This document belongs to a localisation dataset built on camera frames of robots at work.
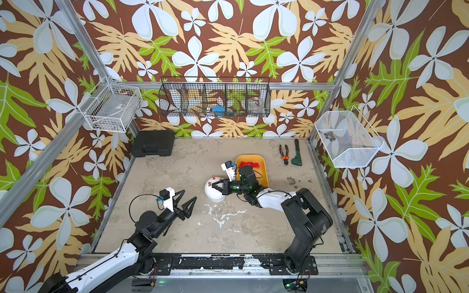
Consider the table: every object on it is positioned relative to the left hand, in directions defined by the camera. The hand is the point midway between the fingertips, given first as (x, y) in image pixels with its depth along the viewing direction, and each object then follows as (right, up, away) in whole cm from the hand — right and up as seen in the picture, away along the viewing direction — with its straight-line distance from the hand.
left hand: (190, 192), depth 77 cm
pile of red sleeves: (+28, +11, +30) cm, 43 cm away
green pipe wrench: (+57, +13, +31) cm, 66 cm away
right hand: (+9, +2, +5) cm, 11 cm away
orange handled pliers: (+50, +14, +31) cm, 61 cm away
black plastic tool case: (-35, +25, +42) cm, 60 cm away
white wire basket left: (-39, +39, +9) cm, 56 cm away
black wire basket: (+9, +48, +21) cm, 53 cm away
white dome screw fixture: (+9, -3, +9) cm, 13 cm away
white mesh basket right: (+73, +23, +7) cm, 77 cm away
